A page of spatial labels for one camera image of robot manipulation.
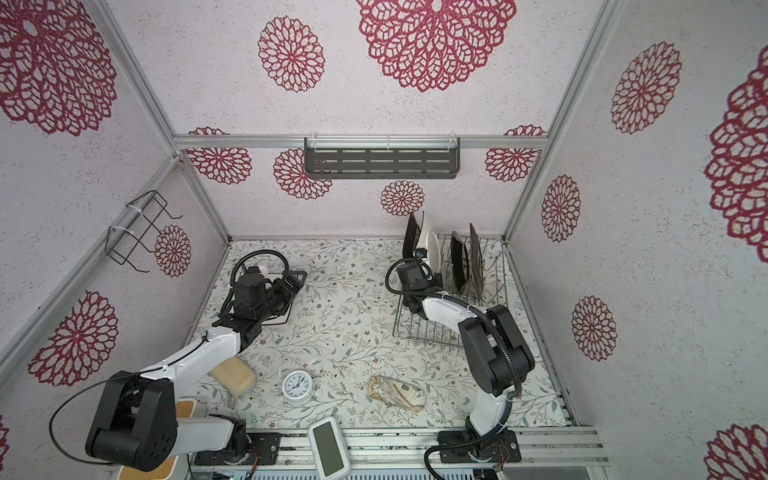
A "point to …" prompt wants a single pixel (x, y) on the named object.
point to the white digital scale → (328, 449)
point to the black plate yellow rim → (476, 261)
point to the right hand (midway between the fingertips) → (432, 273)
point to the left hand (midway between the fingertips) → (303, 285)
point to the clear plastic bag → (397, 393)
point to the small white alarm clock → (297, 387)
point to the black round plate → (459, 260)
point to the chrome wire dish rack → (435, 317)
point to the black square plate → (412, 236)
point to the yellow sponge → (236, 375)
